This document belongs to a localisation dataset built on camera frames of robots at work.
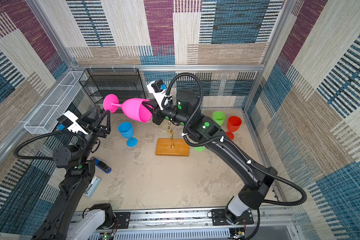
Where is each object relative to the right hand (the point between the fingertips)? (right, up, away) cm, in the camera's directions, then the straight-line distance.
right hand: (144, 105), depth 57 cm
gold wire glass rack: (+6, -12, +52) cm, 54 cm away
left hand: (-15, -1, -1) cm, 15 cm away
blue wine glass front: (-19, -10, +33) cm, 40 cm away
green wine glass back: (+26, -23, +42) cm, 55 cm away
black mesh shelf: (-26, +22, +49) cm, 59 cm away
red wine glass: (+45, -6, +33) cm, 56 cm away
